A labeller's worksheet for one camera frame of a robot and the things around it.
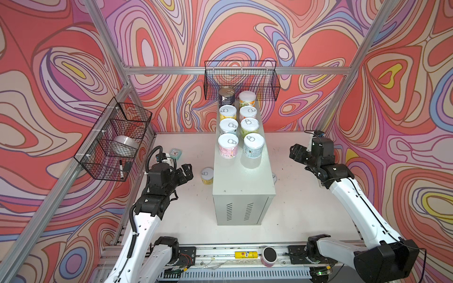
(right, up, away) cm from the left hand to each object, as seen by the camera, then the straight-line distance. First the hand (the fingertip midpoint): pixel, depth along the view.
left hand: (185, 167), depth 76 cm
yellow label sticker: (+26, -36, -4) cm, 45 cm away
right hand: (+51, +6, +3) cm, 51 cm away
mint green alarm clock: (-13, +5, +30) cm, 34 cm away
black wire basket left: (-30, +8, -4) cm, 31 cm away
